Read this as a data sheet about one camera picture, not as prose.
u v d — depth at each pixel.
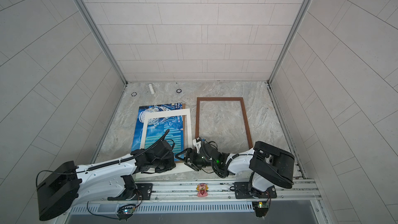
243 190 0.71
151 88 1.11
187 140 0.88
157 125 0.94
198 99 1.06
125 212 0.64
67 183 0.40
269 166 0.45
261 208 0.68
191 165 0.70
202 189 0.70
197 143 0.75
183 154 0.70
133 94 1.08
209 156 0.60
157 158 0.63
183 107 1.02
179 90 1.11
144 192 0.71
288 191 0.73
